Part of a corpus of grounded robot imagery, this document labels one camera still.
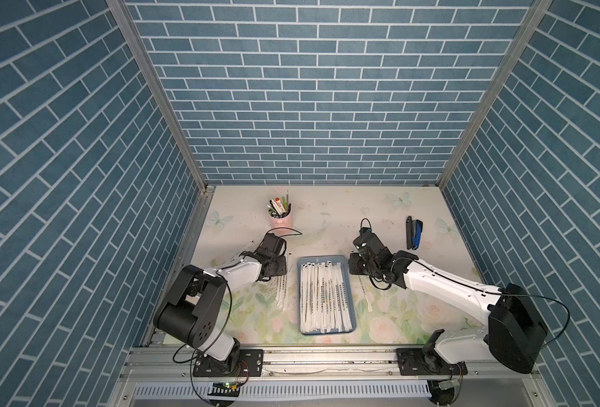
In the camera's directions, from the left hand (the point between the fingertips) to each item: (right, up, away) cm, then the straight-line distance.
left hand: (284, 266), depth 94 cm
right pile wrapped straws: (+30, -12, -9) cm, 33 cm away
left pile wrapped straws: (0, -7, -5) cm, 8 cm away
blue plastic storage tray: (+8, +3, +2) cm, 9 cm away
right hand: (+24, +3, -8) cm, 25 cm away
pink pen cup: (-1, +16, +3) cm, 16 cm away
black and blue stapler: (+52, +13, +8) cm, 54 cm away
